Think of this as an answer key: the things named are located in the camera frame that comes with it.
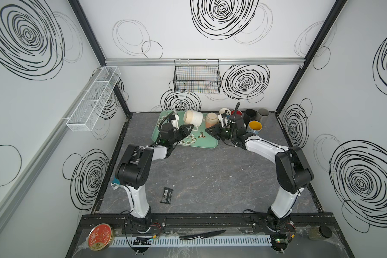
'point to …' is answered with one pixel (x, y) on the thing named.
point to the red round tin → (100, 237)
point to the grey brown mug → (263, 112)
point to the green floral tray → (200, 138)
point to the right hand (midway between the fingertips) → (205, 131)
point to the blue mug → (254, 127)
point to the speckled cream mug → (194, 117)
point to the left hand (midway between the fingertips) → (193, 126)
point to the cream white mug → (236, 112)
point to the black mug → (250, 114)
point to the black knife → (202, 235)
